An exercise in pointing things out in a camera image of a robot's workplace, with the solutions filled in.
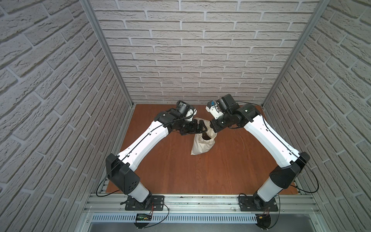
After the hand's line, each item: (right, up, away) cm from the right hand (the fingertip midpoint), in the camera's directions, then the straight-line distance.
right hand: (207, 127), depth 73 cm
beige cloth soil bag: (-2, -7, -4) cm, 8 cm away
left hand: (-4, 0, +1) cm, 4 cm away
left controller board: (-33, -47, -2) cm, 58 cm away
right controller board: (+27, -46, -4) cm, 54 cm away
